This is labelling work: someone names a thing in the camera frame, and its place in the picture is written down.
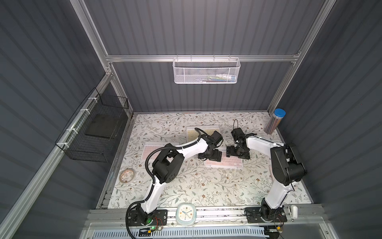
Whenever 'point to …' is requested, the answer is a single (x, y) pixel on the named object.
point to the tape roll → (127, 175)
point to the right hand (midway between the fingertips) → (236, 155)
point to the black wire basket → (80, 146)
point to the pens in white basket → (219, 78)
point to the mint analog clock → (185, 214)
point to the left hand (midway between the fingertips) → (215, 161)
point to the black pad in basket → (104, 125)
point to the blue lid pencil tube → (274, 121)
